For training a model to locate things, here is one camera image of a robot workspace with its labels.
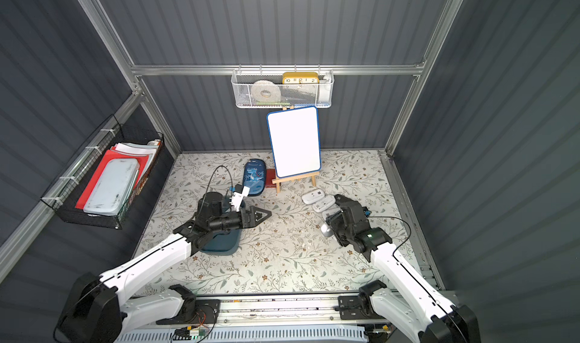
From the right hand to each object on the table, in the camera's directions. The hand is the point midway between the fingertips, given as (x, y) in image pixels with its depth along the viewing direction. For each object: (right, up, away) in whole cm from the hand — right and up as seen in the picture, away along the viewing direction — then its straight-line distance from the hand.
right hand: (333, 220), depth 82 cm
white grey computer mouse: (0, 0, +14) cm, 14 cm away
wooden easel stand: (-16, +15, +19) cm, 29 cm away
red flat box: (-26, +17, +27) cm, 41 cm away
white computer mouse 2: (-2, +4, +15) cm, 16 cm away
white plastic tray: (-70, +14, -14) cm, 72 cm away
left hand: (-23, +2, -7) cm, 24 cm away
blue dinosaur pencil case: (-33, +15, +24) cm, 43 cm away
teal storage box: (-39, -9, +1) cm, 40 cm away
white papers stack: (-66, +26, -3) cm, 71 cm away
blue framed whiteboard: (-14, +31, +9) cm, 35 cm away
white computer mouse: (-6, +7, +19) cm, 21 cm away
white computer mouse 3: (-3, -3, -1) cm, 4 cm away
